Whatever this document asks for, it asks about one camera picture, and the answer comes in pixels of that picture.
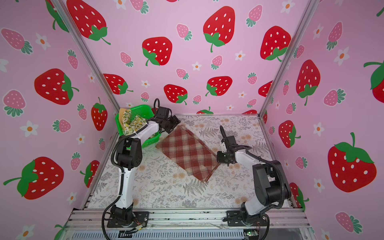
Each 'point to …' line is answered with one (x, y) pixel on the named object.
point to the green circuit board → (252, 234)
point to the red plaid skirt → (185, 149)
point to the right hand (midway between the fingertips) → (218, 158)
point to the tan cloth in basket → (121, 113)
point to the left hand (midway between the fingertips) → (180, 122)
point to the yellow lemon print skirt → (130, 127)
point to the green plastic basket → (144, 110)
